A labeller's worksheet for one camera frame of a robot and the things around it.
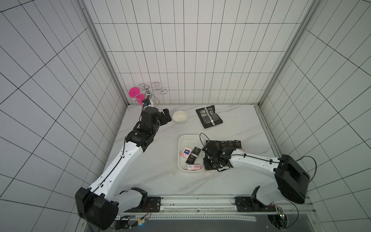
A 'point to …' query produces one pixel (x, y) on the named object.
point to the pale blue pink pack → (243, 150)
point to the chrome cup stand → (147, 92)
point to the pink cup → (135, 92)
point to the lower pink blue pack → (193, 167)
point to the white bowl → (180, 116)
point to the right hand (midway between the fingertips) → (205, 173)
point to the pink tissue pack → (186, 152)
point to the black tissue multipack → (208, 116)
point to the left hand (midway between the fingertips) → (160, 115)
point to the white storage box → (190, 140)
